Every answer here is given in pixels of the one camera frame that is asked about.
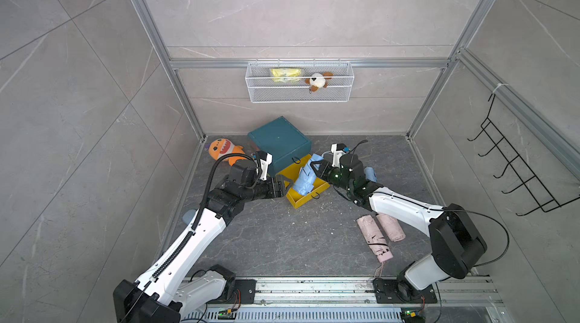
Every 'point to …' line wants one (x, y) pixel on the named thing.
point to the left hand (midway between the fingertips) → (287, 180)
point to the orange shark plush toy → (220, 147)
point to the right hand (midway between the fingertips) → (312, 164)
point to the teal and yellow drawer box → (289, 149)
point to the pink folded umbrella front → (374, 238)
